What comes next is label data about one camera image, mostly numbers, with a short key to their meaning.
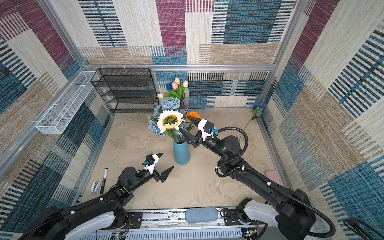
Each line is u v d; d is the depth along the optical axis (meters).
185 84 0.94
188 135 0.55
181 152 0.82
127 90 1.11
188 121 0.60
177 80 0.94
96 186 0.83
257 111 1.14
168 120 0.58
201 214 0.73
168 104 0.68
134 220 0.73
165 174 0.69
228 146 0.50
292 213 0.39
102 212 0.55
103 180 0.85
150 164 0.64
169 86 0.93
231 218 0.73
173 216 0.74
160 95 0.97
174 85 0.93
